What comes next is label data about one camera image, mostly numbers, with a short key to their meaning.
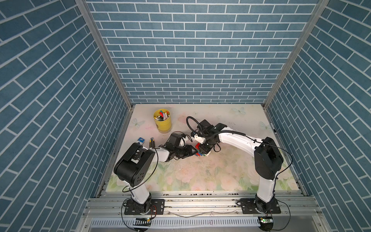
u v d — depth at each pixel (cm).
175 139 75
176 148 78
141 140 99
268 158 49
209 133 66
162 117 99
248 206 74
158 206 74
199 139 80
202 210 74
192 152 85
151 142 99
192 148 85
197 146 86
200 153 87
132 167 47
